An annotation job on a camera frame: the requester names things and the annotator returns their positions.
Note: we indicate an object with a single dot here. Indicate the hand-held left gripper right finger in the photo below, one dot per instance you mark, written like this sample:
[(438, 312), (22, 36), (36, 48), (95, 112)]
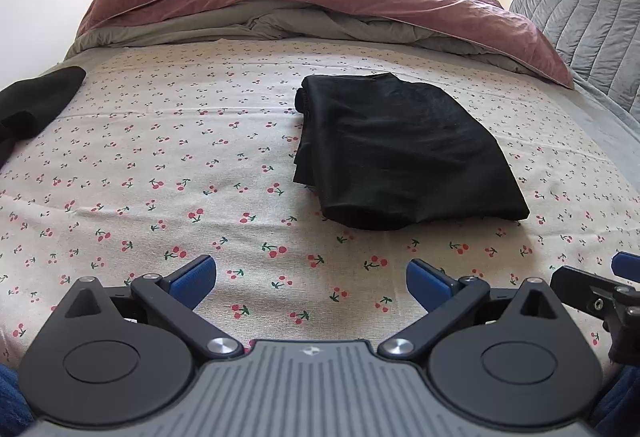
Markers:
[(427, 282)]

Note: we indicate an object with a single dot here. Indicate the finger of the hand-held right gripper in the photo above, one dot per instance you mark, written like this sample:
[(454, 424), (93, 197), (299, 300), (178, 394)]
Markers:
[(580, 289), (627, 263)]

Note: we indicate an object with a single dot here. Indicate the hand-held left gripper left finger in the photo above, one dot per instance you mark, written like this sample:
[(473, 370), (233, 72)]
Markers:
[(192, 282)]

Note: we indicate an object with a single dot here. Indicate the black pants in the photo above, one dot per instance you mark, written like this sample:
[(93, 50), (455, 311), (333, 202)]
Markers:
[(400, 147)]

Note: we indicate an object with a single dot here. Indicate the person's right leg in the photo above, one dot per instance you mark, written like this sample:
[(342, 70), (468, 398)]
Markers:
[(620, 407)]

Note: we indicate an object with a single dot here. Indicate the person's leg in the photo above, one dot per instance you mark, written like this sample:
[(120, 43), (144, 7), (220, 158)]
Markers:
[(12, 402), (620, 407)]

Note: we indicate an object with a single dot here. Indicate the cherry print bed sheet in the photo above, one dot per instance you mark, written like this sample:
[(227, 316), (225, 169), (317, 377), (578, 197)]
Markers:
[(175, 142)]

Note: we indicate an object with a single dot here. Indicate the person's left leg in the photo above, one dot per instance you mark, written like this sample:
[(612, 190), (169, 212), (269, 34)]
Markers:
[(12, 402)]

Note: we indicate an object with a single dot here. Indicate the dark cloth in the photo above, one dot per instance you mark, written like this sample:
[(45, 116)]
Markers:
[(40, 102)]

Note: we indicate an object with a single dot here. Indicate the grey quilted headboard cover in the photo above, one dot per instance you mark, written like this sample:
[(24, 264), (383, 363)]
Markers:
[(585, 17)]

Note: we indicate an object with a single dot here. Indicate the pink and grey duvet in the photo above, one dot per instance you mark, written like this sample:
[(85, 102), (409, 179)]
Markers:
[(400, 7)]

